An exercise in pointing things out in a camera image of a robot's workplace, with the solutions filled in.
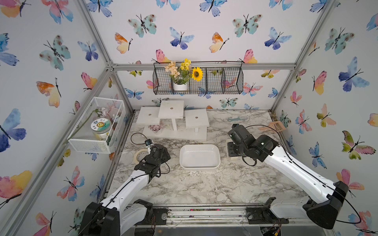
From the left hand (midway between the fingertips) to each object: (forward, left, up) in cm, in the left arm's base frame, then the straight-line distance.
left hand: (163, 152), depth 87 cm
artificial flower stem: (+10, +28, +23) cm, 38 cm away
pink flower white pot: (+18, +7, +1) cm, 19 cm away
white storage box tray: (0, -22, -7) cm, 23 cm away
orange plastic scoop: (+26, -82, -10) cm, 86 cm away
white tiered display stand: (+26, -7, -6) cm, 28 cm away
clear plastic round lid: (+2, +25, -9) cm, 27 cm away
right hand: (-5, -37, +12) cm, 40 cm away
